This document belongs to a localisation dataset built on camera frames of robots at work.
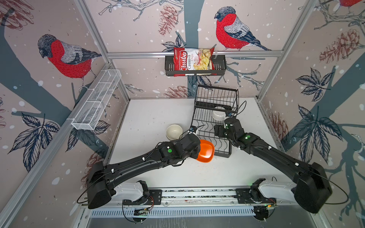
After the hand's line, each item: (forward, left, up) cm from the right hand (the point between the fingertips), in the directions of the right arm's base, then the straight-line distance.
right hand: (218, 128), depth 84 cm
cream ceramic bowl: (+3, +28, -9) cm, 30 cm away
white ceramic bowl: (+15, -3, -6) cm, 16 cm away
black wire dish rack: (+27, +1, -8) cm, 28 cm away
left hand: (-15, +12, +4) cm, 19 cm away
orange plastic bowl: (-10, +6, -10) cm, 16 cm away
